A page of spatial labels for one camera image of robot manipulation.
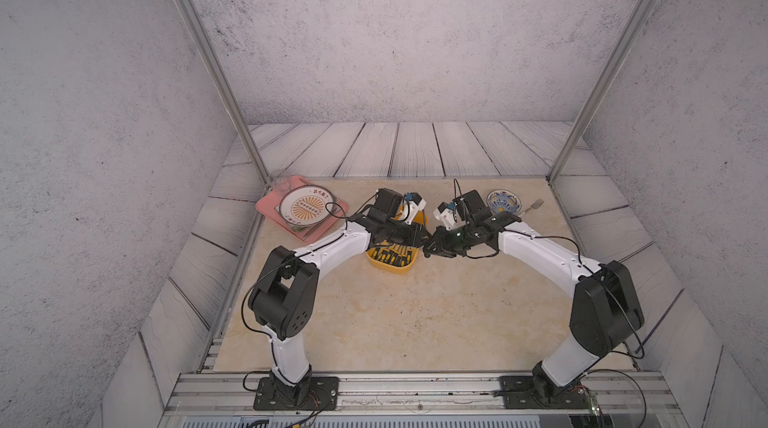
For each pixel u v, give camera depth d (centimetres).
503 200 111
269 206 112
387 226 72
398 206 74
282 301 48
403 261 96
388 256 97
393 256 97
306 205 112
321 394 73
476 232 64
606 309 45
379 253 99
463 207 70
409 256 96
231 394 75
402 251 99
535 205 112
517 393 73
